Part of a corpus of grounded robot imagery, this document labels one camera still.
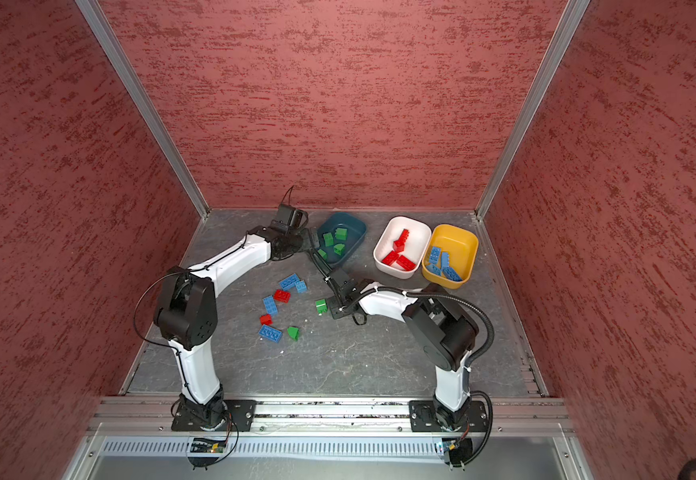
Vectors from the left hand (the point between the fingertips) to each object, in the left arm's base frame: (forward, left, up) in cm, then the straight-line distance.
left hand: (307, 245), depth 95 cm
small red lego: (-21, +11, -10) cm, 26 cm away
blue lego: (+3, -45, -10) cm, 46 cm away
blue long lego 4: (-4, -49, -9) cm, 50 cm away
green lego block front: (-17, -5, -10) cm, 20 cm away
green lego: (+13, -10, -9) cm, 19 cm away
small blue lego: (-10, +2, -10) cm, 14 cm away
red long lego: (+7, -32, -8) cm, 34 cm away
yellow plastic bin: (+10, -56, -10) cm, 58 cm away
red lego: (-13, +8, -10) cm, 18 cm away
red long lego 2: (0, -34, -10) cm, 36 cm away
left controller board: (-53, +22, -14) cm, 59 cm away
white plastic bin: (+4, -27, -11) cm, 29 cm away
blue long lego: (-25, +9, -11) cm, 29 cm away
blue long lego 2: (-16, +11, -11) cm, 22 cm away
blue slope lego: (+2, -48, -10) cm, 49 cm away
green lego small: (+10, -6, -9) cm, 15 cm away
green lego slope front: (-25, +2, -10) cm, 27 cm away
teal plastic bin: (+16, -17, -9) cm, 25 cm away
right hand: (-18, -11, -11) cm, 24 cm away
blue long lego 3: (-8, +6, -10) cm, 14 cm away
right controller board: (-53, -42, -12) cm, 69 cm away
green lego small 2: (+6, -10, -9) cm, 14 cm away
